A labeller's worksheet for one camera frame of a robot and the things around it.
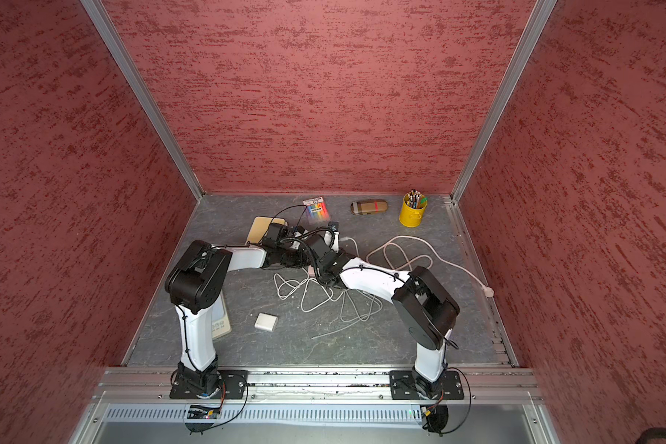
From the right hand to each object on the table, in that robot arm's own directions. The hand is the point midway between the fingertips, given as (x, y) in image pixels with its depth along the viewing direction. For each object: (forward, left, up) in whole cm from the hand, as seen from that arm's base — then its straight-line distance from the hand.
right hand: (325, 254), depth 92 cm
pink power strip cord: (-9, -57, -12) cm, 59 cm away
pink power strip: (-3, +6, -6) cm, 9 cm away
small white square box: (-20, +19, -7) cm, 28 cm away
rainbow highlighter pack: (+27, +5, -7) cm, 28 cm away
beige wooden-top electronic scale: (+17, +28, -6) cm, 33 cm away
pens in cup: (+18, -32, +7) cm, 38 cm away
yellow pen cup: (+19, -32, -3) cm, 37 cm away
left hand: (0, +4, -7) cm, 8 cm away
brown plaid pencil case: (+27, -16, -6) cm, 32 cm away
